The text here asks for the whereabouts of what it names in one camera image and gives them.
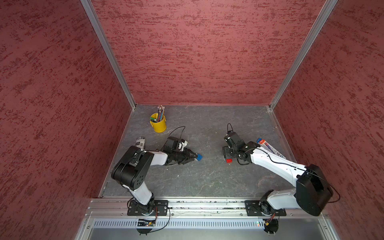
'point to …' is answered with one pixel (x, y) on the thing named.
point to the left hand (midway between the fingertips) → (195, 160)
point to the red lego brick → (228, 160)
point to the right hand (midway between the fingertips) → (228, 153)
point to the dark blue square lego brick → (199, 157)
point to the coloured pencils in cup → (161, 110)
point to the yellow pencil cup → (159, 126)
